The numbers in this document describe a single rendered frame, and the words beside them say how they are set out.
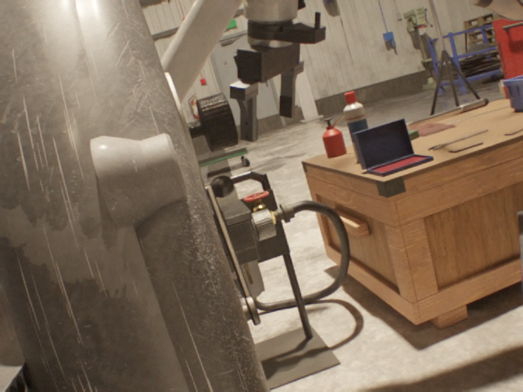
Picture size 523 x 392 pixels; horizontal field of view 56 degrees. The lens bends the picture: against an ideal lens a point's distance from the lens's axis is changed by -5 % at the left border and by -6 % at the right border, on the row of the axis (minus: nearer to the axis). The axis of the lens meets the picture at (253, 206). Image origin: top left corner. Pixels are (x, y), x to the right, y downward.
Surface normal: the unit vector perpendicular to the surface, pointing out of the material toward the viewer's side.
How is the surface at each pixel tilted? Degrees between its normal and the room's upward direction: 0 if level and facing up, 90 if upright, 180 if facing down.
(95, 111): 65
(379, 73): 90
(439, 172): 90
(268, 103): 90
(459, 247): 90
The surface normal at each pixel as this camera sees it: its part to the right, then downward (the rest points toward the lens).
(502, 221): 0.18, 0.15
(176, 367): 0.55, -0.08
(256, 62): -0.52, 0.43
